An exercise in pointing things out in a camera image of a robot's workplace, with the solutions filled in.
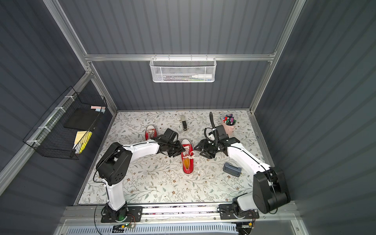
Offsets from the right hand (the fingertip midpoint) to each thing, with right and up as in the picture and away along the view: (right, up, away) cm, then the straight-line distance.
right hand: (198, 150), depth 82 cm
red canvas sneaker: (-32, +9, +20) cm, 39 cm away
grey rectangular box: (+20, -12, +3) cm, 23 cm away
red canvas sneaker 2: (-6, -3, +7) cm, 10 cm away
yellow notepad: (-51, +8, -20) cm, 55 cm away
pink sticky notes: (-58, +24, +3) cm, 63 cm away
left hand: (-8, -2, +10) cm, 13 cm away
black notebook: (-63, +18, -5) cm, 65 cm away
